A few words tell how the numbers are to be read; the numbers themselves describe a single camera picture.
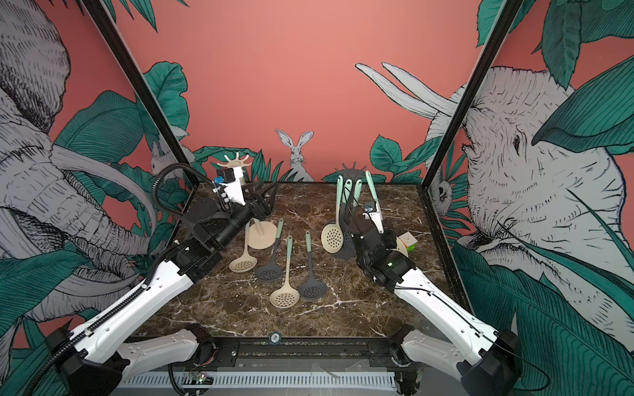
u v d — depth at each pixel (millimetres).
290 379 702
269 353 748
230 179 529
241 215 559
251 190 638
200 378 701
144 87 863
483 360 379
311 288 862
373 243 539
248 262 927
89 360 379
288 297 838
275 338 768
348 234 838
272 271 904
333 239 859
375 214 636
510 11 691
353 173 691
